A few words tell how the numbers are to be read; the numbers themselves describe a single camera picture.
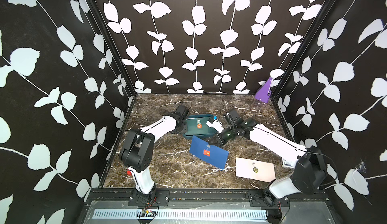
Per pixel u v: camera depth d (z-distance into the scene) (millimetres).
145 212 701
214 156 749
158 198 736
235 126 628
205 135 881
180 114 746
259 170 839
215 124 716
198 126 959
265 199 662
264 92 1122
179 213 704
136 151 477
